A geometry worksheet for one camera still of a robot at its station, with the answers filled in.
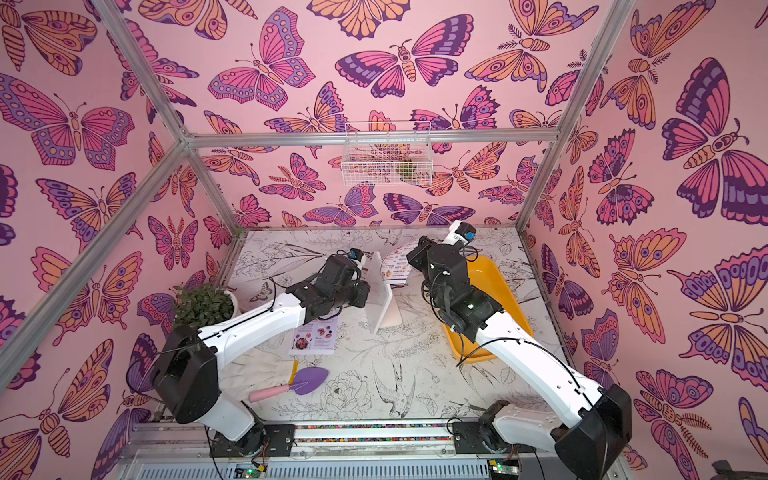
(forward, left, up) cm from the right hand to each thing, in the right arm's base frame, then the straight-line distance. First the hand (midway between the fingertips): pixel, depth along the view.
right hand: (421, 235), depth 71 cm
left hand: (-1, +13, -20) cm, 24 cm away
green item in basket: (+32, +4, -3) cm, 32 cm away
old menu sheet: (-11, +30, -35) cm, 48 cm away
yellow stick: (-22, +35, -35) cm, 54 cm away
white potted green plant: (-10, +57, -17) cm, 61 cm away
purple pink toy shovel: (-24, +32, -35) cm, 53 cm away
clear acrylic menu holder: (-9, +10, -20) cm, 24 cm away
